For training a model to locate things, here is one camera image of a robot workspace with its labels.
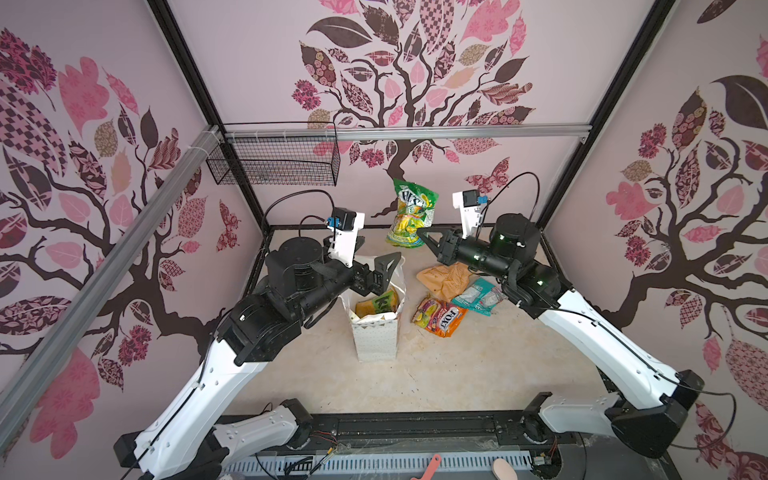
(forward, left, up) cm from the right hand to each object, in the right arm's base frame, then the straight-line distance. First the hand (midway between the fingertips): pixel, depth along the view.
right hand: (421, 228), depth 60 cm
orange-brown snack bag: (+13, -12, -39) cm, 43 cm away
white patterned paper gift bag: (-11, +10, -19) cm, 24 cm away
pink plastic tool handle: (-38, -2, -43) cm, 57 cm away
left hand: (-7, +8, 0) cm, 11 cm away
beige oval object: (-38, -18, -41) cm, 59 cm away
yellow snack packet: (+2, +8, -34) cm, 35 cm away
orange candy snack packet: (0, -9, -41) cm, 42 cm away
